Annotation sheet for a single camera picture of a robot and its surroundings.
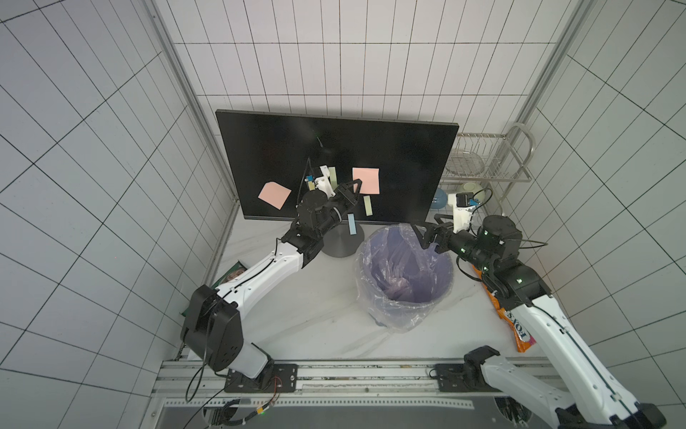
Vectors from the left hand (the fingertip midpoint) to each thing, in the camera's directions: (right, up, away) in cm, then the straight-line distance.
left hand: (362, 186), depth 73 cm
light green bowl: (+46, +3, +33) cm, 56 cm away
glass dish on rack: (+38, +10, +19) cm, 44 cm away
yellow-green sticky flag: (+2, -5, +8) cm, 10 cm away
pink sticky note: (-26, -2, +3) cm, 26 cm away
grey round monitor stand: (-8, -19, +30) cm, 37 cm away
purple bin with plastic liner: (+13, -30, +10) cm, 34 cm away
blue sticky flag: (-3, -11, +11) cm, 16 cm away
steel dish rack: (+58, +14, +33) cm, 68 cm away
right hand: (+13, -10, -6) cm, 17 cm away
